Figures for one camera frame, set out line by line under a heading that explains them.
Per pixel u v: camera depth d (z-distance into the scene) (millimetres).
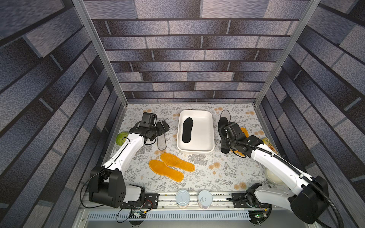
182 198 697
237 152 680
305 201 381
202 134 984
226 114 1133
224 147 727
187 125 1036
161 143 953
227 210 713
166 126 769
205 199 697
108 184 406
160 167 859
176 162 872
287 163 455
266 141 938
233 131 614
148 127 644
